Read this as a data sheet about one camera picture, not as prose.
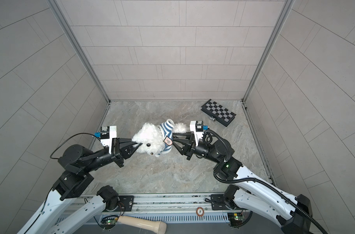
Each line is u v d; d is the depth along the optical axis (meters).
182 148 0.53
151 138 0.50
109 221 0.65
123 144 0.48
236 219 0.68
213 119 1.03
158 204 0.72
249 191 0.48
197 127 0.49
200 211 0.69
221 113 1.05
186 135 0.55
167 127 0.53
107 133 0.42
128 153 0.49
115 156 0.44
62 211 0.43
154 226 0.63
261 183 0.45
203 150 0.52
